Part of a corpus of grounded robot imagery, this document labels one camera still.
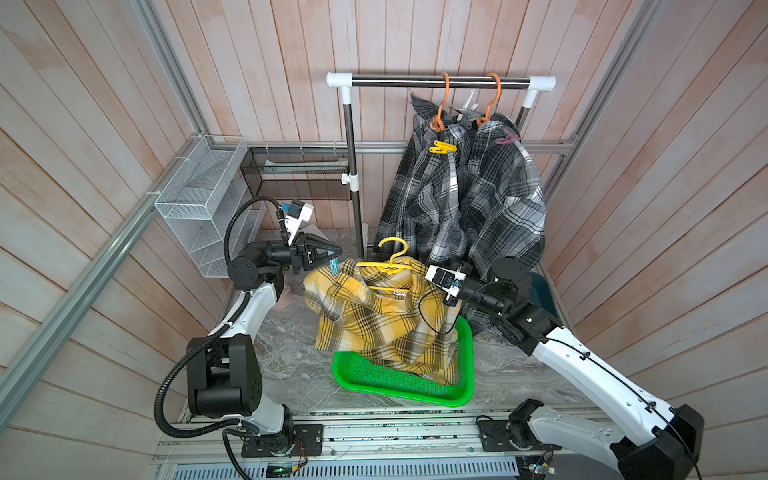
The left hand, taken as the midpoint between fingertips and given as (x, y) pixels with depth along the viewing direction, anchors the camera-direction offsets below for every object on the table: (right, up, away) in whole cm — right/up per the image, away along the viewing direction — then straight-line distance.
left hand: (338, 256), depth 65 cm
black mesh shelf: (-20, +30, +42) cm, 55 cm away
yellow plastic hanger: (+11, -3, +1) cm, 12 cm away
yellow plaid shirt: (+11, -13, +4) cm, 17 cm away
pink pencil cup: (-21, -13, +29) cm, 38 cm away
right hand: (+20, -1, +4) cm, 21 cm away
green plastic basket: (+2, -33, +19) cm, 38 cm away
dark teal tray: (+64, -13, +33) cm, 73 cm away
